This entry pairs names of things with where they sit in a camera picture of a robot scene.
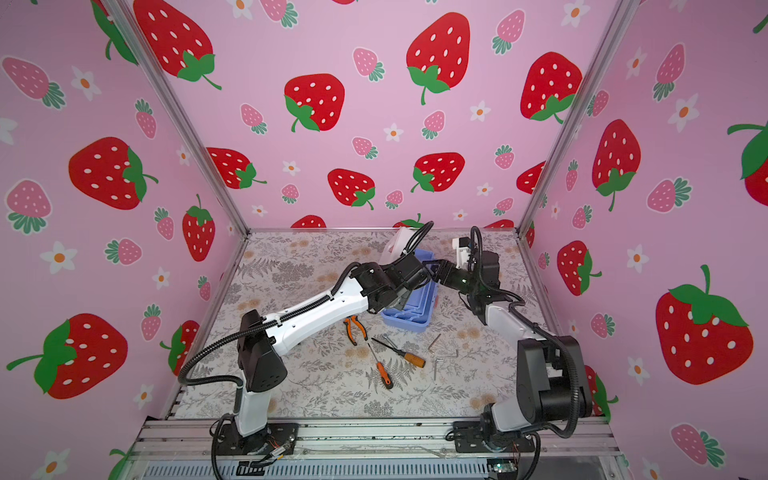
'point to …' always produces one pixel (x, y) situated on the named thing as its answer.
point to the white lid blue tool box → (419, 310)
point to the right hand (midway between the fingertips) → (426, 265)
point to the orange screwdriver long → (385, 378)
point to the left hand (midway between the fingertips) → (396, 288)
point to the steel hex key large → (429, 348)
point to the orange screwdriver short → (409, 357)
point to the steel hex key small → (440, 359)
